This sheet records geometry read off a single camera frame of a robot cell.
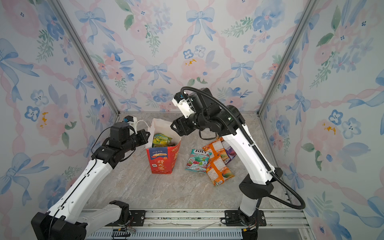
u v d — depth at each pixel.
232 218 0.73
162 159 0.76
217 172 0.85
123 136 0.57
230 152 0.93
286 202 0.45
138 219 0.73
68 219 0.38
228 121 0.39
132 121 0.68
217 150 0.93
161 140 0.89
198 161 0.90
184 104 0.52
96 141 0.59
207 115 0.42
